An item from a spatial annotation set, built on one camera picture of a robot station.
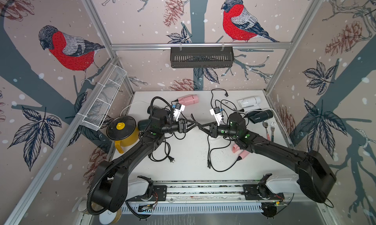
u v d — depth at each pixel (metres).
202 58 1.05
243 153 0.86
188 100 1.10
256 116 0.99
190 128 0.70
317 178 0.41
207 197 0.73
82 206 0.61
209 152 0.87
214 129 0.67
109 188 0.40
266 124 1.00
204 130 0.73
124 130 0.85
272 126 0.98
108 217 0.63
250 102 1.08
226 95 1.18
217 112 0.69
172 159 0.85
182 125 0.67
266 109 1.04
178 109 0.71
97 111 0.85
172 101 1.10
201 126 0.74
